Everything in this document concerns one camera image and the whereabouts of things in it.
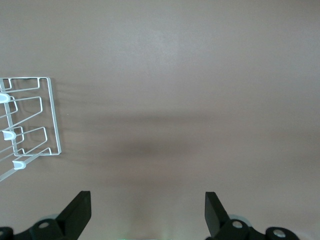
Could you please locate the white wire cup rack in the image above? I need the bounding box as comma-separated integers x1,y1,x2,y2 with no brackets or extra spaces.
0,76,62,182

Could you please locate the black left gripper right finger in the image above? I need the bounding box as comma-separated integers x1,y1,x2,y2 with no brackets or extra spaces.
204,191,254,240

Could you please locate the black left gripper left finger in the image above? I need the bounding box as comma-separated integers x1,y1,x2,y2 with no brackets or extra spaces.
14,190,92,240

